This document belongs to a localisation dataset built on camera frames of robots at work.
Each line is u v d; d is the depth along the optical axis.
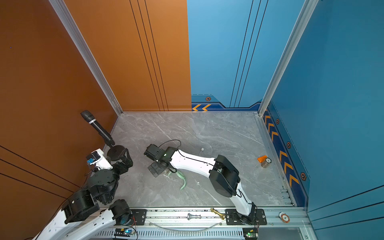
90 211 0.46
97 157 0.54
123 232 0.71
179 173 0.83
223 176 0.45
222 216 0.72
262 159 0.94
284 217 0.74
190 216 0.72
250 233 0.71
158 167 0.72
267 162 0.86
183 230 0.71
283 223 0.73
